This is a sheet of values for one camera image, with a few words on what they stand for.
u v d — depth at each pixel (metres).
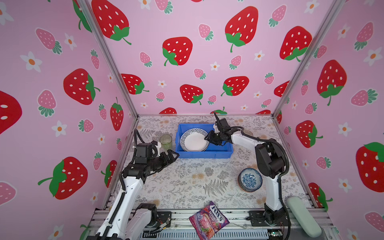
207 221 0.71
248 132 1.12
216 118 0.82
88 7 0.68
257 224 0.73
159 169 0.69
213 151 0.94
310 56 0.86
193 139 1.05
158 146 0.73
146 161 0.58
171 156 0.69
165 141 1.03
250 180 0.80
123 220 0.42
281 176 0.56
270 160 0.55
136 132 0.67
